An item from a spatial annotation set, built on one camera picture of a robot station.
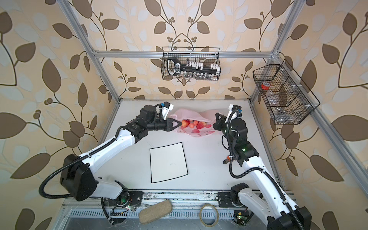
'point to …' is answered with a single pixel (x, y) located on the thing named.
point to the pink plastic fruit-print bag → (207, 115)
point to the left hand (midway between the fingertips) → (182, 121)
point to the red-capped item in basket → (265, 86)
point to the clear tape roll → (216, 220)
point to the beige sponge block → (155, 211)
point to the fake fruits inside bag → (192, 124)
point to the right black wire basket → (288, 99)
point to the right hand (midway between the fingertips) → (216, 114)
